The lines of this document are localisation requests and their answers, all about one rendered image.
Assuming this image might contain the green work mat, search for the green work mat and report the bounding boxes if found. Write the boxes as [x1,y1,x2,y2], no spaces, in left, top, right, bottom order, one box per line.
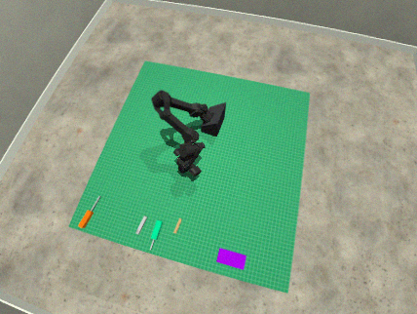
[68,61,310,294]

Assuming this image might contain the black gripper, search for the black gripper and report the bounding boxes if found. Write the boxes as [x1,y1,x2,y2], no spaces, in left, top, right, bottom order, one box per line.
[173,148,202,176]

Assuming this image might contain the purple rectangular block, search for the purple rectangular block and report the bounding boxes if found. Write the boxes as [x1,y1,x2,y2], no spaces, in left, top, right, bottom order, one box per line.
[216,248,246,269]

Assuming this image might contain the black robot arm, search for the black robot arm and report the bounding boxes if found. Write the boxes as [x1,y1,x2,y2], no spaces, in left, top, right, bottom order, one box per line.
[151,90,214,170]

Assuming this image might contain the orange-handled screwdriver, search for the orange-handled screwdriver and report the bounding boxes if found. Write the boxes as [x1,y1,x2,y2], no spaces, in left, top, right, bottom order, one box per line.
[79,202,97,228]

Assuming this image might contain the grey rectangular bar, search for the grey rectangular bar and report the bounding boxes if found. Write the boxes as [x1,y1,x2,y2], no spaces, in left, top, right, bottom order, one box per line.
[135,216,147,234]

